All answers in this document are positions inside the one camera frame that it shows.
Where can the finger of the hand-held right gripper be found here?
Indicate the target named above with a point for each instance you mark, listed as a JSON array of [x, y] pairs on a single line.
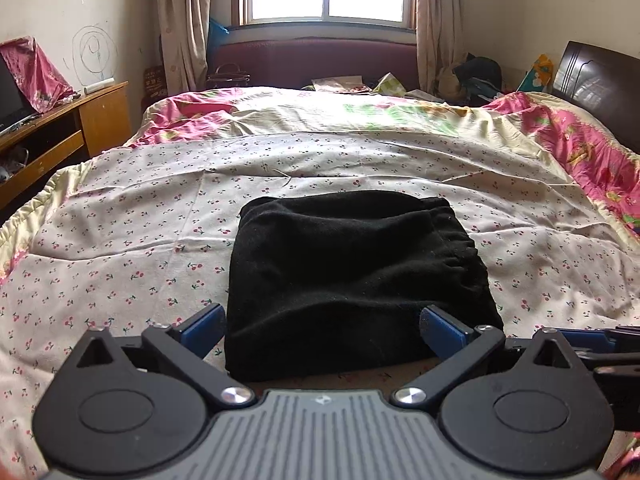
[[585, 341], [620, 362]]

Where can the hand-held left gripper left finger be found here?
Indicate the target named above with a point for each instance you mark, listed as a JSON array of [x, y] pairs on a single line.
[[202, 330]]

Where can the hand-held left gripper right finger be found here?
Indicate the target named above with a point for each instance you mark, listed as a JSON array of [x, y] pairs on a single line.
[[442, 332]]

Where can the black pants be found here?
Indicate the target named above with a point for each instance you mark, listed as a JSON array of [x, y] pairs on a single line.
[[350, 270]]

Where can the cherry print bed sheet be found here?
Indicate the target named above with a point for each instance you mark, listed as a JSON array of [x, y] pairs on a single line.
[[125, 220]]

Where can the wooden TV cabinet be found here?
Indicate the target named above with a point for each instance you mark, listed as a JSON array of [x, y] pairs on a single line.
[[102, 115]]

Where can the pink floral quilt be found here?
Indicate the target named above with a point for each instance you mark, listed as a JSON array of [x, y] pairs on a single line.
[[300, 110]]

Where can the red paper bag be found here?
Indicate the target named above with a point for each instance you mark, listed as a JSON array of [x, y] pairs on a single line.
[[154, 82]]

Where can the dark handbag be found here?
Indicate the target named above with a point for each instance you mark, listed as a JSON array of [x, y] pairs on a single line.
[[227, 77]]

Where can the green white wrapper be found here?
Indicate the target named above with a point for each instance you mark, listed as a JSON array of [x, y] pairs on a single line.
[[390, 84]]

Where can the grey cloth bundle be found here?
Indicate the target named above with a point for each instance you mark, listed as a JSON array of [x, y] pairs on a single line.
[[11, 162]]

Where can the dark wooden headboard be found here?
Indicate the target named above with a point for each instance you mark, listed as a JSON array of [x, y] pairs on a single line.
[[595, 85]]

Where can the dark clothes pile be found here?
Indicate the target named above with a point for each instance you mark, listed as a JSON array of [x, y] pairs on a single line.
[[477, 77]]

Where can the white paper roll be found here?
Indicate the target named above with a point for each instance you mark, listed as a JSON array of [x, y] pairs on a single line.
[[97, 86]]

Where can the printed paper sheets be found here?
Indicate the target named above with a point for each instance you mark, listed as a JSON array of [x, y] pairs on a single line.
[[340, 85]]

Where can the yellow green cartoon package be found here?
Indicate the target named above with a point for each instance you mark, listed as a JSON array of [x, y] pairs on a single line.
[[537, 72]]

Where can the maroon sofa bench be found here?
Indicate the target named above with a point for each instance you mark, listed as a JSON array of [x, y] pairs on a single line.
[[310, 57]]

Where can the blue plastic bag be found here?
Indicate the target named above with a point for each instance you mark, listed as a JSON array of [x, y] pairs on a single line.
[[217, 35]]

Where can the black TV monitor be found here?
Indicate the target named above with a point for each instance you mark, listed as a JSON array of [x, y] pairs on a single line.
[[11, 95]]

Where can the pink floral dust cloth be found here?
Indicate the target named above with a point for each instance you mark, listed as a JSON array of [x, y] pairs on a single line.
[[35, 70]]

